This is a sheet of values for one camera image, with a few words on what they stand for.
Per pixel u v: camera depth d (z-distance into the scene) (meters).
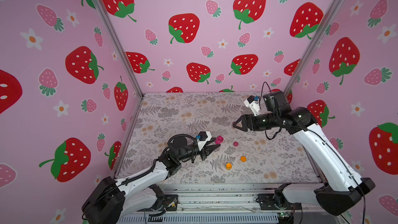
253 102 0.61
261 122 0.56
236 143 0.93
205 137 0.61
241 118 0.60
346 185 0.38
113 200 0.40
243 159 0.88
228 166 0.84
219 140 0.69
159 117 1.07
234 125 0.65
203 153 0.64
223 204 0.75
